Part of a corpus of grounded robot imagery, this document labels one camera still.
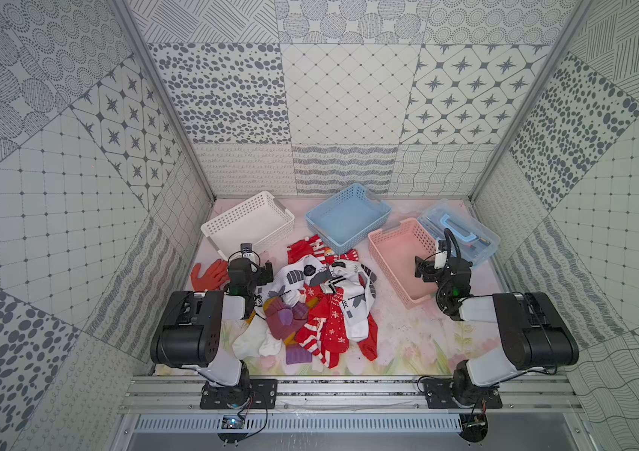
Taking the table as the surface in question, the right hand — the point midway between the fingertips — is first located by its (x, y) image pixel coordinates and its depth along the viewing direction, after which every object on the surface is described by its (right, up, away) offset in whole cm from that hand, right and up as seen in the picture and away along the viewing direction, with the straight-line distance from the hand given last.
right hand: (432, 259), depth 95 cm
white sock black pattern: (-28, -7, -4) cm, 29 cm away
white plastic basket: (-64, +13, +17) cm, 68 cm away
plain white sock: (-58, -22, -12) cm, 63 cm away
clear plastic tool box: (+15, +6, -2) cm, 16 cm away
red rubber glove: (-75, -6, 0) cm, 75 cm away
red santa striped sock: (-42, +4, +9) cm, 43 cm away
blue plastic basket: (-31, +14, +16) cm, 37 cm away
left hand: (-59, -1, 0) cm, 59 cm away
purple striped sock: (-49, -15, -16) cm, 54 cm away
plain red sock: (-24, -24, -13) cm, 36 cm away
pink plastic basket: (-11, +2, +9) cm, 14 cm away
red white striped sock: (-37, -20, -15) cm, 44 cm away
